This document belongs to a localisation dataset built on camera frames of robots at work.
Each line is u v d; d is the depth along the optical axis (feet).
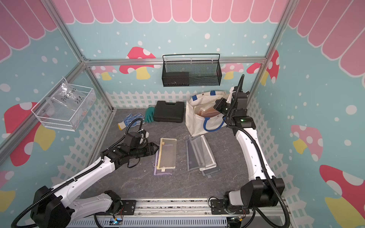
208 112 3.12
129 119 3.69
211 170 2.83
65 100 2.34
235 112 1.81
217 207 2.42
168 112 3.73
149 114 3.69
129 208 2.48
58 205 1.27
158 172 2.81
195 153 3.07
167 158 3.02
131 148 2.01
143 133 2.40
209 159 2.88
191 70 3.11
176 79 2.75
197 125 3.16
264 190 1.29
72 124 2.12
